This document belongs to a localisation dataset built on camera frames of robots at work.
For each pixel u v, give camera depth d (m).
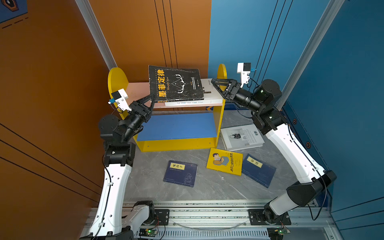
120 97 0.51
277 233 0.70
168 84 0.58
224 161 0.92
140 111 0.49
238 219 0.74
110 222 0.37
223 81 0.50
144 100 0.53
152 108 0.57
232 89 0.50
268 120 0.48
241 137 1.00
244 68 0.52
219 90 0.51
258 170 0.89
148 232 0.71
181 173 0.88
